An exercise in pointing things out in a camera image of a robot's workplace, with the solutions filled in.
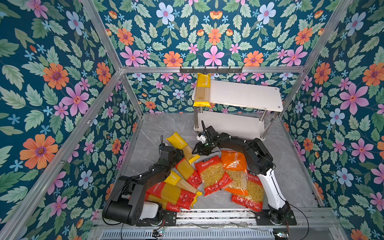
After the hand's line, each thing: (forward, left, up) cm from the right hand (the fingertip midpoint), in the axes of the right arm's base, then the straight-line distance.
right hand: (198, 149), depth 97 cm
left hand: (-4, +9, +4) cm, 11 cm away
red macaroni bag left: (-19, -10, +2) cm, 22 cm away
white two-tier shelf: (+39, -24, +2) cm, 46 cm away
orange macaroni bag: (-11, -23, +3) cm, 25 cm away
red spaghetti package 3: (-34, +14, 0) cm, 37 cm away
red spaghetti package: (-18, +2, 0) cm, 18 cm away
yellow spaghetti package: (+6, +14, 0) cm, 15 cm away
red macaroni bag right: (-30, -31, +1) cm, 43 cm away
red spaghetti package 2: (-28, +11, +2) cm, 31 cm away
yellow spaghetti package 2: (-20, +12, 0) cm, 23 cm away
